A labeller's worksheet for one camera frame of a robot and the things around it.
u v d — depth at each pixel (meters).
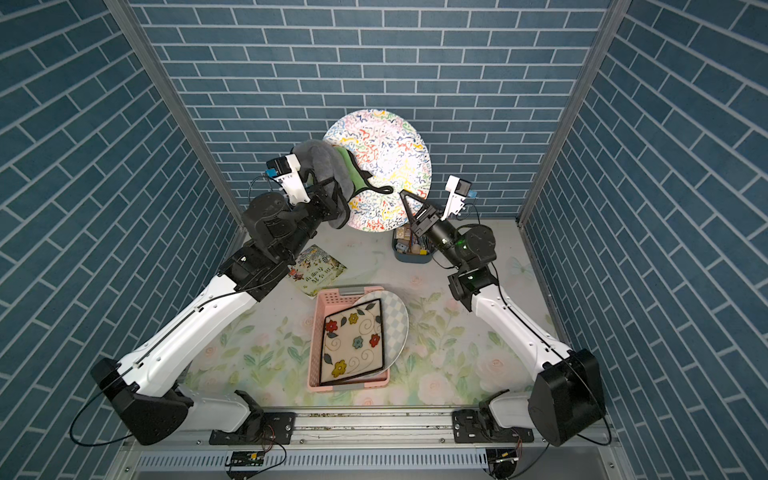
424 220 0.58
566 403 0.40
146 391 0.39
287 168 0.52
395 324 0.82
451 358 0.86
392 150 0.60
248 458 0.72
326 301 0.94
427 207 0.60
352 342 0.85
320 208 0.56
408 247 1.09
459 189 0.57
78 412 0.61
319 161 0.58
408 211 0.62
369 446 0.72
